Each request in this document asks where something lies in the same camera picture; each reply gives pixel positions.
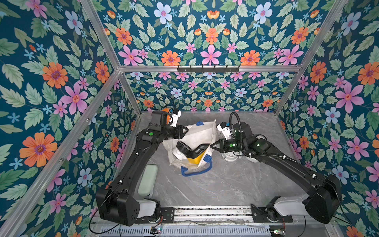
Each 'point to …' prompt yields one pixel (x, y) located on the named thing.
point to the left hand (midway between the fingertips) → (187, 128)
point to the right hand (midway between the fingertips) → (214, 142)
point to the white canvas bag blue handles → (198, 134)
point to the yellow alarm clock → (198, 160)
